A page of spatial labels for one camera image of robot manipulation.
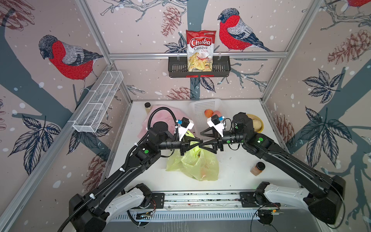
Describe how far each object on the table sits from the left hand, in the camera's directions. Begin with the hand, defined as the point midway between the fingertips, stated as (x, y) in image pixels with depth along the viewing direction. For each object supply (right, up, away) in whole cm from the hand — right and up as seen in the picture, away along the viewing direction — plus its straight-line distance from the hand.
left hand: (203, 140), depth 60 cm
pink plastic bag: (-23, +10, +53) cm, 59 cm away
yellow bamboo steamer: (+41, +8, +43) cm, 60 cm away
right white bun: (+41, +4, +37) cm, 56 cm away
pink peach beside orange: (+15, +12, +46) cm, 50 cm away
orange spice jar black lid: (+31, -19, +16) cm, 40 cm away
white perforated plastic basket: (0, +13, +50) cm, 52 cm away
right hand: (-1, 0, +3) cm, 3 cm away
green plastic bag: (-1, -10, +1) cm, 10 cm away
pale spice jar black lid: (-38, +16, +46) cm, 62 cm away
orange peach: (+9, +11, +46) cm, 48 cm away
